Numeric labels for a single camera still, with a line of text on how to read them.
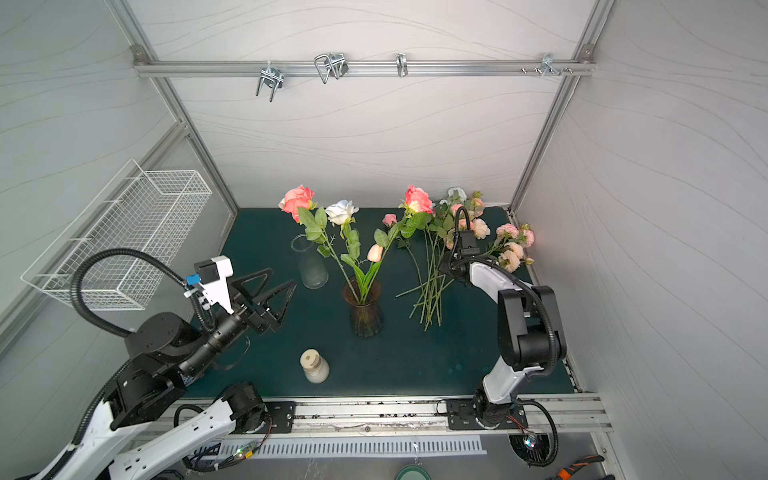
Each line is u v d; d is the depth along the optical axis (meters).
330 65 0.77
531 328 0.47
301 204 0.65
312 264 0.93
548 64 0.76
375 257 0.71
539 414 0.74
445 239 1.06
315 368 0.73
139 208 0.74
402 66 0.78
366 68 0.81
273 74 0.78
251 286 0.56
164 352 0.38
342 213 0.68
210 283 0.45
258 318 0.47
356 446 0.70
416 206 0.68
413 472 0.58
